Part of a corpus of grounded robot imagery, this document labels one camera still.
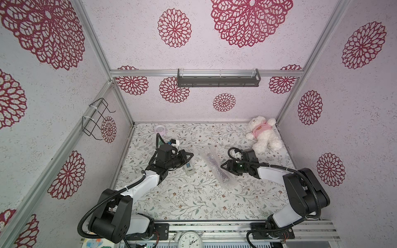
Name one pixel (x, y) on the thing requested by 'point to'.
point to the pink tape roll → (160, 129)
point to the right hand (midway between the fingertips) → (222, 166)
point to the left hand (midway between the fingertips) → (194, 155)
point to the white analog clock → (190, 239)
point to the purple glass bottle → (222, 174)
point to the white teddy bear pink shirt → (262, 132)
